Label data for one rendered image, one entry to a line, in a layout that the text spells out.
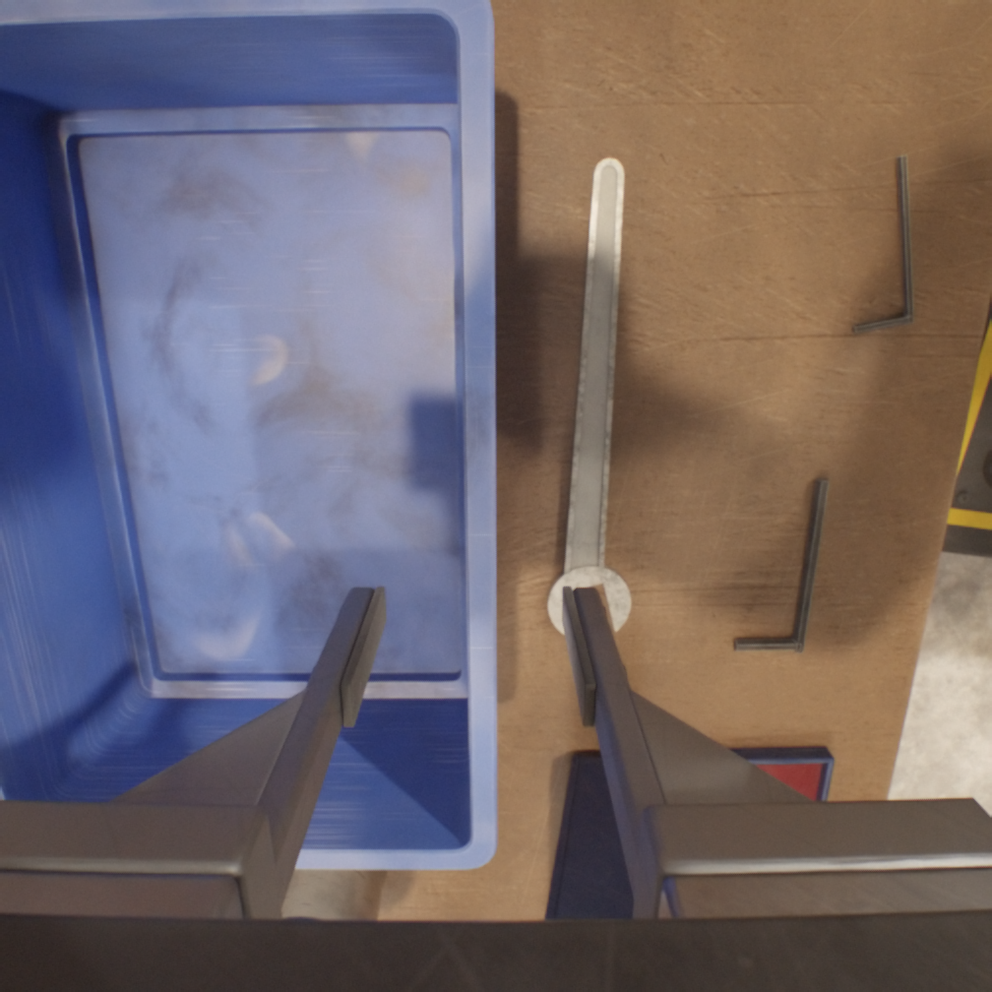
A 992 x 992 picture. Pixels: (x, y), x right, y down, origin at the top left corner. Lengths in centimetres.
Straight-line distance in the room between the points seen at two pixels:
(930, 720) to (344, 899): 90
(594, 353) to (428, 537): 12
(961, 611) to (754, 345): 78
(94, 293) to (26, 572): 13
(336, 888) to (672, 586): 24
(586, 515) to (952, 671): 84
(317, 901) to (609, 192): 37
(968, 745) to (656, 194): 101
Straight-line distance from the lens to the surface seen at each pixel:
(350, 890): 43
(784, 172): 36
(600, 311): 33
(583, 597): 15
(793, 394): 37
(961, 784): 126
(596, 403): 34
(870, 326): 37
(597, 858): 36
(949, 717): 117
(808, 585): 40
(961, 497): 61
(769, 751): 44
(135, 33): 26
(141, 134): 36
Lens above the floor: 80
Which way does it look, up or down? 72 degrees down
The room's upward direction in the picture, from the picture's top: 179 degrees clockwise
